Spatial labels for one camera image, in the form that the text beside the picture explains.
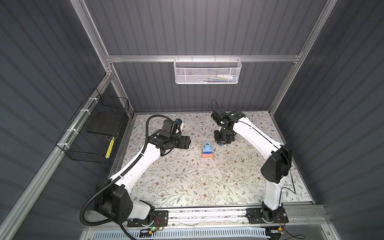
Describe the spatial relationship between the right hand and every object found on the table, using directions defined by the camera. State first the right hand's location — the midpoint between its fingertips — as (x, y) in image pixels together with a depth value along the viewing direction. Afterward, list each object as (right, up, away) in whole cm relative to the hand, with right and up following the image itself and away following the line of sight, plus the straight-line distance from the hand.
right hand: (220, 143), depth 84 cm
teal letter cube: (-7, -1, +3) cm, 8 cm away
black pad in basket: (-60, +12, -9) cm, 62 cm away
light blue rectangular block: (-9, -5, +7) cm, 12 cm away
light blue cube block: (-7, -3, +5) cm, 9 cm away
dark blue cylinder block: (-1, 0, -7) cm, 7 cm away
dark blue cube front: (-6, -6, +9) cm, 13 cm away
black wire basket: (-66, +6, -12) cm, 68 cm away
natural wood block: (-7, -9, +10) cm, 15 cm away
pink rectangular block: (-7, -8, +10) cm, 14 cm away
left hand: (-20, +2, -2) cm, 21 cm away
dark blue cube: (-8, -7, +10) cm, 14 cm away
